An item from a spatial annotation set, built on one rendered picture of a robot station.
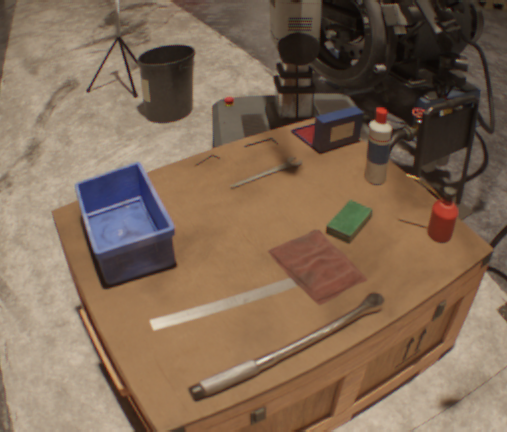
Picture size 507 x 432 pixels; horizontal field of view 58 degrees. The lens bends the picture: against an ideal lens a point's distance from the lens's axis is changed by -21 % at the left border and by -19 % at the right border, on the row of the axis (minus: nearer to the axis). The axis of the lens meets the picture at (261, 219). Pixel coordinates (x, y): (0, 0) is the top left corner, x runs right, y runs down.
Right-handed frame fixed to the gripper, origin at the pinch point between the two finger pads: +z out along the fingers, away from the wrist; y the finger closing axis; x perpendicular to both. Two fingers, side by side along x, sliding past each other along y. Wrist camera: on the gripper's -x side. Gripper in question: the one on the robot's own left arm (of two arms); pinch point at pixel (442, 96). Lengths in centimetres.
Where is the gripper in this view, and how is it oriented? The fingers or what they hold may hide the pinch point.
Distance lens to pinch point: 218.4
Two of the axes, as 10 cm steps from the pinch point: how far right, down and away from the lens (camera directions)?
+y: 8.5, -3.3, 4.0
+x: -5.2, -5.4, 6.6
